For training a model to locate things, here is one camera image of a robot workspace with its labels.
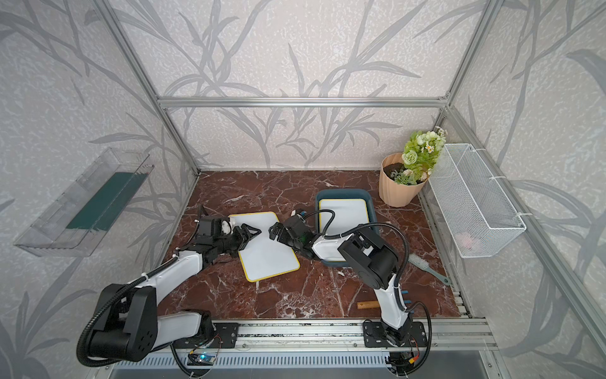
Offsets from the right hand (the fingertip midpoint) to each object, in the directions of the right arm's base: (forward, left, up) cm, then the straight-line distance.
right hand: (275, 234), depth 93 cm
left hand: (-4, +5, +6) cm, 9 cm away
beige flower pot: (+14, -49, +8) cm, 51 cm away
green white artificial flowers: (+21, -56, +25) cm, 65 cm away
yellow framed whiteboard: (-8, +5, -3) cm, 10 cm away
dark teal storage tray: (+20, -28, 0) cm, 34 cm away
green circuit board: (-40, +18, -4) cm, 44 cm away
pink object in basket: (-12, -63, +17) cm, 66 cm away
